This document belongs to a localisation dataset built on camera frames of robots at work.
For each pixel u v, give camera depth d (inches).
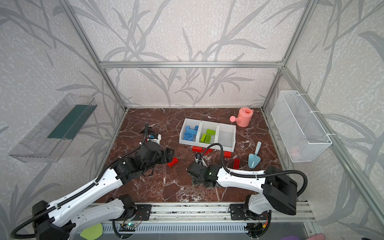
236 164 35.0
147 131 41.2
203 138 39.0
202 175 24.0
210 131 41.3
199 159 28.4
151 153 21.9
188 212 29.7
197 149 37.6
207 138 39.2
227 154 36.9
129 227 28.2
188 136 38.9
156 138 26.2
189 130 40.1
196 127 41.2
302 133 24.3
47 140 25.3
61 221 15.8
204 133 40.3
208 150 37.2
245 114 40.1
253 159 35.9
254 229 28.6
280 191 16.4
